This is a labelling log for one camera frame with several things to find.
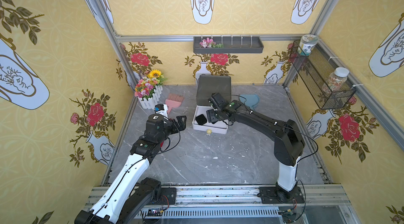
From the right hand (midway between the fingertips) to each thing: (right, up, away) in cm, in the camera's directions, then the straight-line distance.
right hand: (217, 112), depth 91 cm
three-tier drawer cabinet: (-6, +17, +26) cm, 32 cm away
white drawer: (+1, -7, -8) cm, 11 cm away
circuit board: (-31, -45, -18) cm, 58 cm away
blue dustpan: (+25, +7, +21) cm, 34 cm away
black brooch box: (-9, -4, +1) cm, 10 cm away
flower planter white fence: (-42, +14, +6) cm, 44 cm away
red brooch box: (-23, -9, -35) cm, 43 cm away
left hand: (-23, -2, -13) cm, 26 cm away
